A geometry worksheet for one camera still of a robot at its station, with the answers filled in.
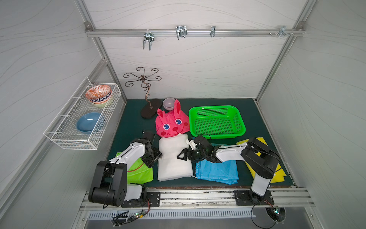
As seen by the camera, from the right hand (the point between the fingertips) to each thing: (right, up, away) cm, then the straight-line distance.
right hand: (180, 157), depth 85 cm
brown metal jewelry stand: (-23, +33, +27) cm, 49 cm away
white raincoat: (-6, -5, -3) cm, 8 cm away
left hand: (-13, -2, +1) cm, 13 cm away
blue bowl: (-42, +23, -18) cm, 51 cm away
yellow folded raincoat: (+57, -10, -5) cm, 58 cm away
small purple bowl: (-11, +35, +29) cm, 47 cm away
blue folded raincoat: (+27, -7, -4) cm, 28 cm away
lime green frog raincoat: (-24, -8, -3) cm, 25 cm away
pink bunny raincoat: (-8, +19, +20) cm, 29 cm away
